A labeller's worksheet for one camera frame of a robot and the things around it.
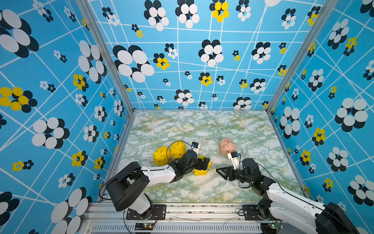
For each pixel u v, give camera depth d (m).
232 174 0.72
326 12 0.69
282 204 0.54
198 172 0.81
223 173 0.76
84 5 0.68
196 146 0.76
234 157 0.75
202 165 0.76
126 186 0.44
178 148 0.87
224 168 0.74
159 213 0.74
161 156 0.84
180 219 0.73
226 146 0.87
